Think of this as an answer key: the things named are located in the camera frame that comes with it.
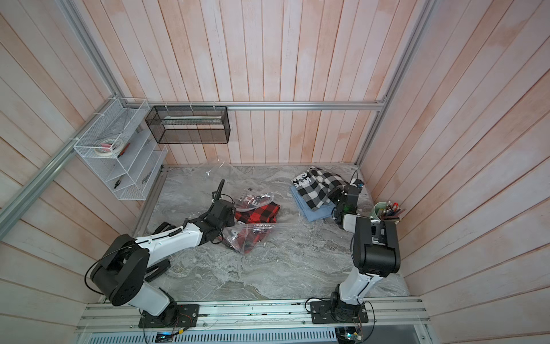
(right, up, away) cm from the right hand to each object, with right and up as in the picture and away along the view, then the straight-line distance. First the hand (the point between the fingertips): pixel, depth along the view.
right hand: (333, 185), depth 97 cm
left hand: (-48, -13, -6) cm, 50 cm away
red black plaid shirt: (-36, -15, -5) cm, 40 cm away
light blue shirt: (-4, -13, 0) cm, 14 cm away
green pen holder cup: (+17, -10, -9) cm, 21 cm away
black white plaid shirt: (-7, -1, +7) cm, 10 cm away
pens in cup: (+17, -10, -18) cm, 26 cm away
